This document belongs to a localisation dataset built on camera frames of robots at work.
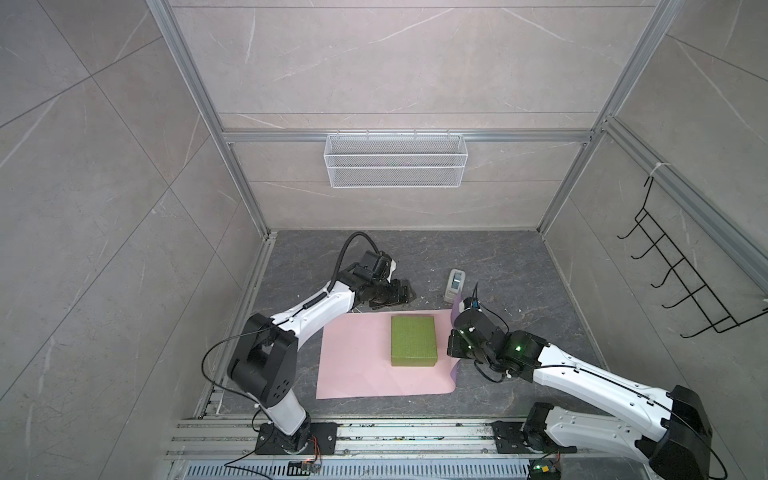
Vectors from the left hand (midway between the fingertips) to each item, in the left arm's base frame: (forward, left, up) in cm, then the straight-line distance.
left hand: (407, 292), depth 86 cm
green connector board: (-42, -30, -14) cm, 54 cm away
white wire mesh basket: (+44, +2, +16) cm, 47 cm away
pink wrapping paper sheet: (-14, +16, -15) cm, 26 cm away
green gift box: (-12, -1, -6) cm, 14 cm away
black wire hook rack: (-1, -62, +18) cm, 65 cm away
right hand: (-13, -10, -2) cm, 16 cm away
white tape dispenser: (+9, -18, -11) cm, 23 cm away
